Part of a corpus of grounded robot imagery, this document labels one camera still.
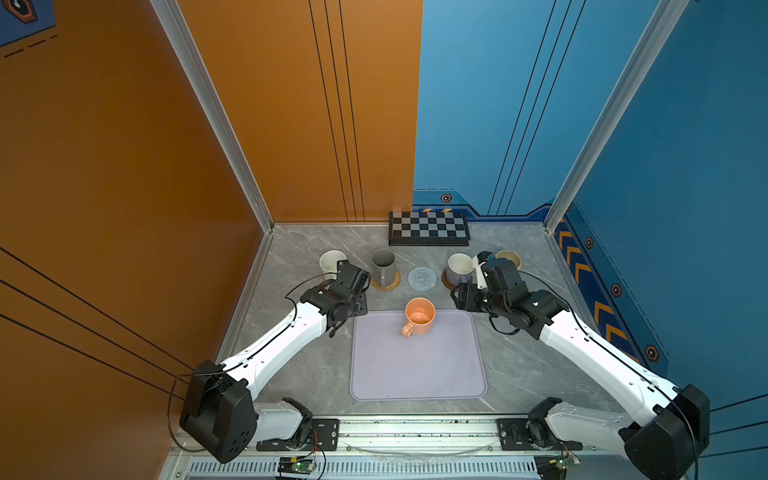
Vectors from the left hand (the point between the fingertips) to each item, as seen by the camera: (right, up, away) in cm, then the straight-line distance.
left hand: (357, 298), depth 84 cm
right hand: (+27, +2, -5) cm, 28 cm away
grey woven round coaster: (+20, +4, +19) cm, 28 cm away
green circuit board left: (-13, -38, -14) cm, 42 cm away
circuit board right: (+48, -38, -14) cm, 63 cm away
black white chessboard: (+24, +22, +31) cm, 45 cm away
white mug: (-11, +10, +12) cm, 19 cm away
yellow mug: (+50, +12, +15) cm, 54 cm away
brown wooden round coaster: (+28, +4, +18) cm, 33 cm away
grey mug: (+7, +8, +10) cm, 14 cm away
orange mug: (+18, -7, +9) cm, 22 cm away
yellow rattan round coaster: (+12, +4, +19) cm, 22 cm away
